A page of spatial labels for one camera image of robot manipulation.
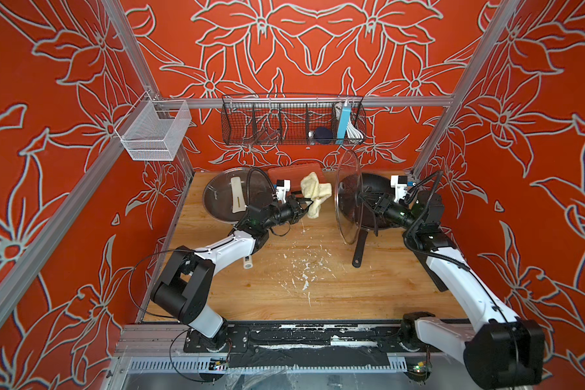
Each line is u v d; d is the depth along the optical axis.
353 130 0.92
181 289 0.44
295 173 1.14
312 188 0.77
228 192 1.07
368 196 0.72
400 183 0.69
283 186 0.76
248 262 0.78
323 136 0.94
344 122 0.87
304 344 0.73
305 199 0.76
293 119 0.98
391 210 0.67
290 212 0.71
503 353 0.39
